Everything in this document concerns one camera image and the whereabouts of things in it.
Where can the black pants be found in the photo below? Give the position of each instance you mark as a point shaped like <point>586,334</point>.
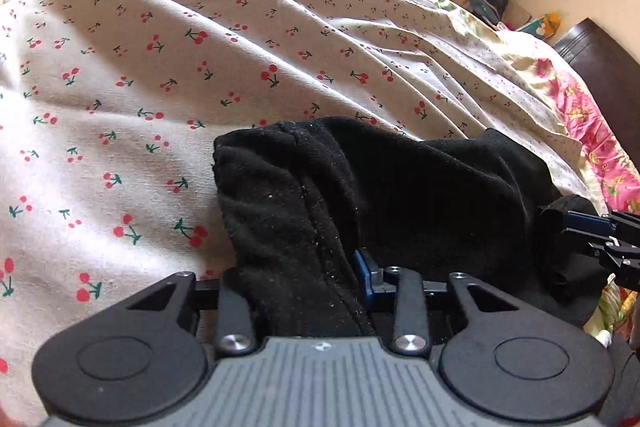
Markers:
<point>400,197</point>

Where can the cherry print bed sheet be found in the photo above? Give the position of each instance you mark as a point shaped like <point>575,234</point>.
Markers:
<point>150,82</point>

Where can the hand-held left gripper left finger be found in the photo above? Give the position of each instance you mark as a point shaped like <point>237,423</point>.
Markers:
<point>232,307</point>

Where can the dark wooden board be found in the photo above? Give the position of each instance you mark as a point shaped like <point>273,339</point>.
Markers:
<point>600,72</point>

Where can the pink floral quilt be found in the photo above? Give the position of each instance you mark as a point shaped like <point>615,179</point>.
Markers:
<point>585,107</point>

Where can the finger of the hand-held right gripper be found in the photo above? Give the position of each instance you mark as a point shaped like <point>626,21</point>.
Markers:
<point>585,222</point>
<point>620,259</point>

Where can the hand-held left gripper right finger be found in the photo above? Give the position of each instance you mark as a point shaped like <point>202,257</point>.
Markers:
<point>364,279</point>

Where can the colourful small box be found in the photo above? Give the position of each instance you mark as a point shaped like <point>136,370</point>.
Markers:
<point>542,24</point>

